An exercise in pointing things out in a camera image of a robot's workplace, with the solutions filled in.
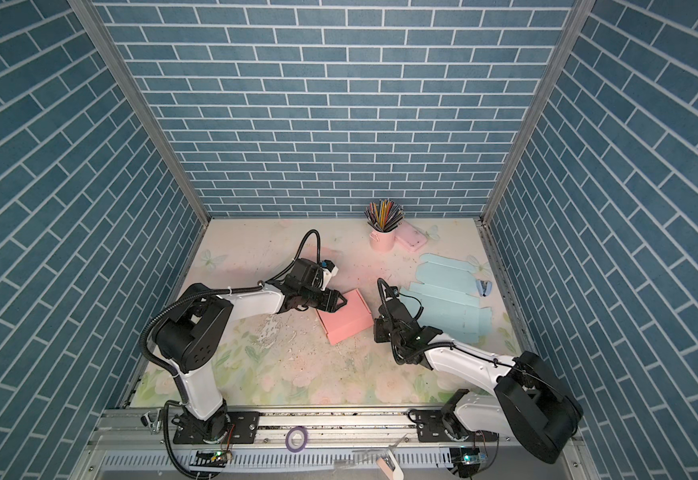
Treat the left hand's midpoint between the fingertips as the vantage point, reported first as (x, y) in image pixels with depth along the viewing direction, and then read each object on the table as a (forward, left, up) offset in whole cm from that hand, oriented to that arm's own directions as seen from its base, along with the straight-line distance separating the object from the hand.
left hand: (340, 300), depth 94 cm
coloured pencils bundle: (+28, -15, +10) cm, 34 cm away
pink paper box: (-7, -3, -1) cm, 7 cm away
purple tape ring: (-37, +8, -3) cm, 38 cm away
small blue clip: (+5, -48, 0) cm, 48 cm away
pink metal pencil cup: (+21, -15, +3) cm, 26 cm away
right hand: (-8, -11, +2) cm, 13 cm away
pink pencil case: (+27, -26, 0) cm, 37 cm away
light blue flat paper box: (+3, -36, -3) cm, 36 cm away
